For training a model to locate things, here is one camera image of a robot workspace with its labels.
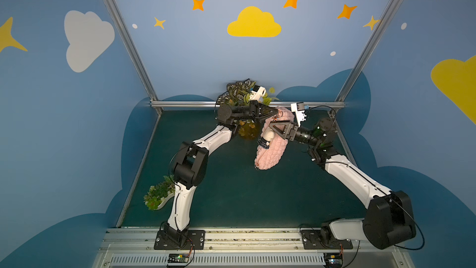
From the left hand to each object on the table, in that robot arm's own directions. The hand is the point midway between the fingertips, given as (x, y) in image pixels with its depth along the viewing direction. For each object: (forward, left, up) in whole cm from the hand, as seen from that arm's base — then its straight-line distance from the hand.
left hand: (277, 111), depth 67 cm
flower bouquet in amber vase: (+29, +15, -17) cm, 37 cm away
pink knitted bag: (-8, +2, -22) cm, 23 cm away
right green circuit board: (-42, -25, -40) cm, 63 cm away
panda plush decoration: (-5, +3, -9) cm, 10 cm away
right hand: (-1, +1, -6) cm, 6 cm away
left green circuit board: (-43, +37, -40) cm, 69 cm away
